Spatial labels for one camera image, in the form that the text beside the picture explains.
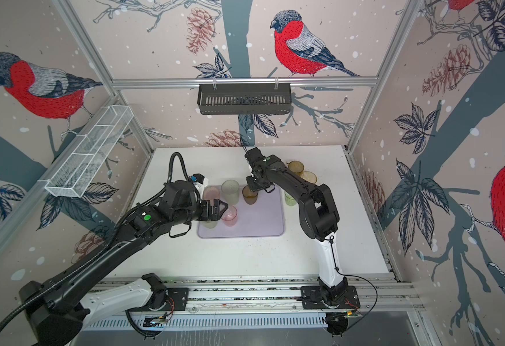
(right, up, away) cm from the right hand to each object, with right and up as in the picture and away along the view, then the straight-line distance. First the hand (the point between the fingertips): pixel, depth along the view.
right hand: (254, 188), depth 95 cm
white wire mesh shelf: (-61, +14, -17) cm, 65 cm away
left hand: (-12, -4, -23) cm, 27 cm away
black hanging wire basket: (-6, +44, +11) cm, 46 cm away
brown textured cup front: (-2, -5, +3) cm, 6 cm away
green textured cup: (-18, -14, -8) cm, 24 cm away
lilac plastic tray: (+5, -13, -3) cm, 14 cm away
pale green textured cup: (-11, -1, -1) cm, 11 cm away
